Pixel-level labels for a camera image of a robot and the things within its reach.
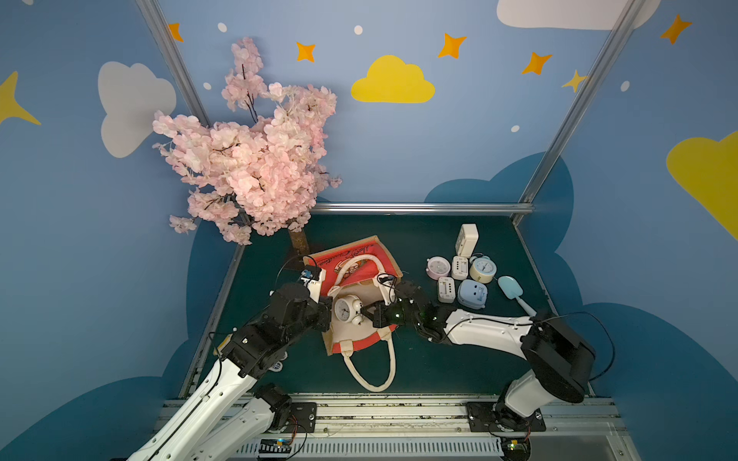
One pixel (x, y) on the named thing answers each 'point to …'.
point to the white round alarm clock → (348, 309)
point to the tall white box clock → (467, 239)
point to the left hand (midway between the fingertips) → (331, 295)
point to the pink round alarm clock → (437, 267)
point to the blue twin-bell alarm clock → (482, 268)
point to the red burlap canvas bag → (368, 351)
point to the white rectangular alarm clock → (459, 267)
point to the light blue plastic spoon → (512, 291)
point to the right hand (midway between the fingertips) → (365, 308)
